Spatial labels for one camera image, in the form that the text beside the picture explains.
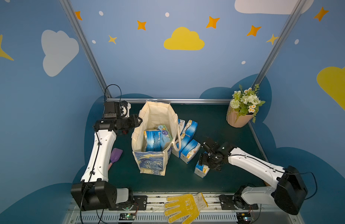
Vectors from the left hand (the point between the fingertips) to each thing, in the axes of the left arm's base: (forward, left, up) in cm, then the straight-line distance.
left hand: (141, 119), depth 77 cm
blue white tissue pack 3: (+7, -30, -19) cm, 36 cm away
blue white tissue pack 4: (-11, -28, -19) cm, 36 cm away
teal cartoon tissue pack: (-4, -14, -12) cm, 19 cm away
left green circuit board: (-43, +4, -27) cm, 51 cm away
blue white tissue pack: (-8, -7, -9) cm, 14 cm away
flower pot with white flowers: (+15, -63, -2) cm, 65 cm away
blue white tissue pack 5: (-21, -35, -19) cm, 45 cm away
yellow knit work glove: (-37, -27, -26) cm, 53 cm away
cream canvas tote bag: (-21, -9, -11) cm, 25 cm away
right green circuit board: (-42, -56, -27) cm, 76 cm away
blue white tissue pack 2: (+11, -24, -19) cm, 33 cm away
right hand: (-16, -38, -20) cm, 46 cm away
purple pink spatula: (-10, +20, -26) cm, 34 cm away
